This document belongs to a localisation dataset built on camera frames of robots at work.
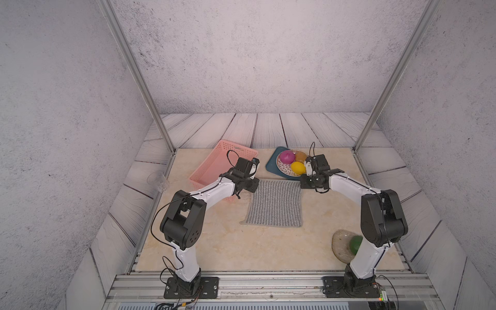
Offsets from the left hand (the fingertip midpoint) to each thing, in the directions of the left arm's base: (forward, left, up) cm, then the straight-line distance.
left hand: (257, 181), depth 94 cm
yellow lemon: (+11, -22, -3) cm, 25 cm away
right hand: (+1, -23, -1) cm, 23 cm away
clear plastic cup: (+5, +50, -5) cm, 51 cm away
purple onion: (+19, -18, -4) cm, 26 cm away
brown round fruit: (+19, -25, -3) cm, 32 cm away
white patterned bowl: (+15, -16, -8) cm, 24 cm away
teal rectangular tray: (+17, -9, -9) cm, 21 cm away
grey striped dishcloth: (-7, -9, -8) cm, 14 cm away
